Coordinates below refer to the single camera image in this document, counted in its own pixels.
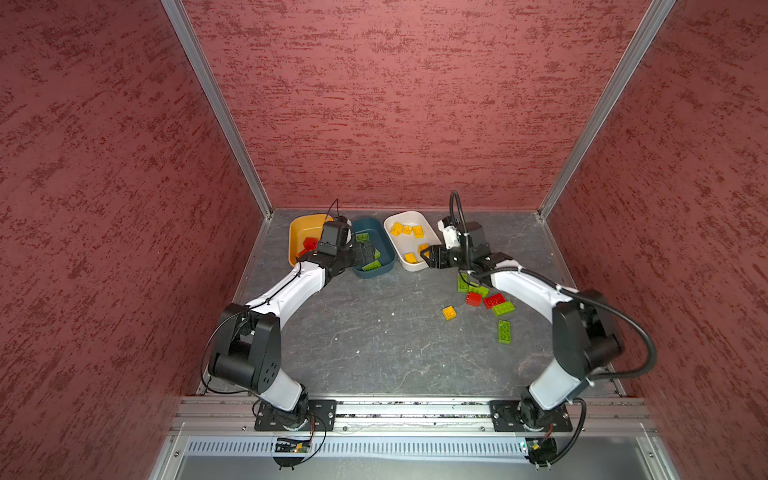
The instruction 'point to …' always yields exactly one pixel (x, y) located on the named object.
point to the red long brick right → (490, 301)
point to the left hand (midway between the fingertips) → (362, 256)
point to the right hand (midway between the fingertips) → (427, 257)
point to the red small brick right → (473, 299)
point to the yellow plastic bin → (302, 227)
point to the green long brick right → (504, 332)
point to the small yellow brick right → (396, 229)
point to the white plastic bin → (404, 243)
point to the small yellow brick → (407, 230)
